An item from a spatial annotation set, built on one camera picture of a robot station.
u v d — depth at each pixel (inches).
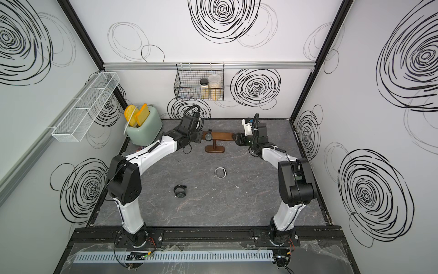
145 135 38.9
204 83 33.3
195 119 27.9
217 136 36.1
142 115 38.6
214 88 33.3
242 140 32.5
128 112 37.0
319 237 29.3
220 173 37.0
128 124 37.0
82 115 30.0
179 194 33.3
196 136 32.5
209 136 36.0
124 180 19.1
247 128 33.3
